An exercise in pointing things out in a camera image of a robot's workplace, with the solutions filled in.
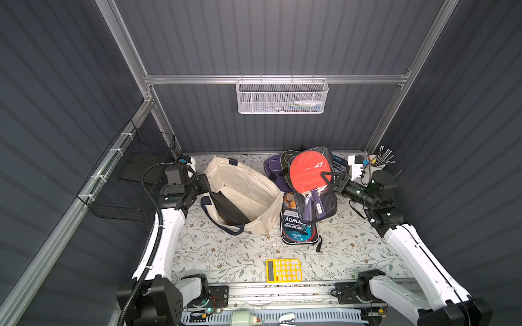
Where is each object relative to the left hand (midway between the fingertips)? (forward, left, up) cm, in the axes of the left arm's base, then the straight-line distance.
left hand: (208, 178), depth 79 cm
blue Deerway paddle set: (-11, -35, -22) cm, 43 cm away
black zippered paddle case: (-10, -8, -10) cm, 16 cm away
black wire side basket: (-7, +33, +1) cm, 33 cm away
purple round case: (+25, -27, -22) cm, 43 cm away
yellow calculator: (-28, -29, -23) cm, 46 cm away
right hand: (-6, -43, +8) cm, 44 cm away
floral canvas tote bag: (+3, -17, -15) cm, 23 cm away
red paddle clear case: (-6, -39, +5) cm, 40 cm away
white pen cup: (+22, -79, -15) cm, 84 cm away
